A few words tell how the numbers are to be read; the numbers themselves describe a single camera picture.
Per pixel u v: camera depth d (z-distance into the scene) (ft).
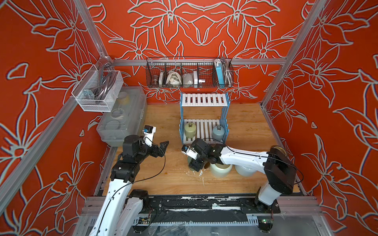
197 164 2.43
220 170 2.51
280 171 1.44
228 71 2.69
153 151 2.11
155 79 3.03
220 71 2.74
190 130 3.03
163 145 2.12
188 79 3.04
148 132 2.00
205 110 3.82
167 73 3.20
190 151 2.42
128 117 2.77
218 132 2.98
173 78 2.95
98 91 2.55
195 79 2.95
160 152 2.12
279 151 1.56
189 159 2.49
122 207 1.52
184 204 2.44
